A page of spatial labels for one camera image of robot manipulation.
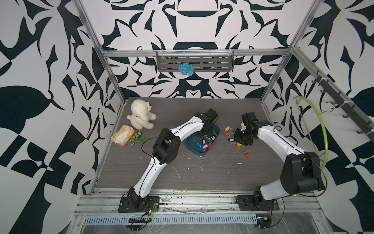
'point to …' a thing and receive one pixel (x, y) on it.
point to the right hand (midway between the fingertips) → (235, 137)
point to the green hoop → (308, 131)
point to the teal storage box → (203, 146)
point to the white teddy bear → (141, 117)
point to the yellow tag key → (239, 145)
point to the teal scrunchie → (186, 69)
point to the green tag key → (137, 138)
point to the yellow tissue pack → (123, 135)
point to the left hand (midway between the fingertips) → (208, 131)
